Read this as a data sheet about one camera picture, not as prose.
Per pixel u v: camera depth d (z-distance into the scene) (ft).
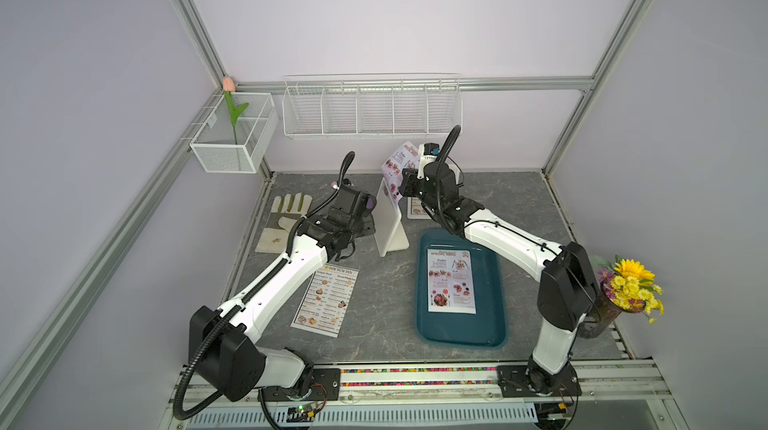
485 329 2.77
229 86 2.93
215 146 2.53
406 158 2.72
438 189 2.03
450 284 2.96
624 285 2.11
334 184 1.97
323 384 2.41
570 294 1.54
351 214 1.93
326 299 2.92
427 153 2.37
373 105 3.26
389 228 2.85
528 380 2.17
